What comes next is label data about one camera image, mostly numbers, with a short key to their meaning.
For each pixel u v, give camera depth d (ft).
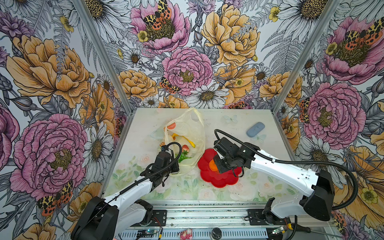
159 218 2.45
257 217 2.44
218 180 2.85
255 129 3.54
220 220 2.44
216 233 2.03
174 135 3.43
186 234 2.22
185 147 3.25
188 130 3.16
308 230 2.30
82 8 2.34
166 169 2.00
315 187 1.34
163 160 2.17
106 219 1.33
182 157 3.00
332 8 2.36
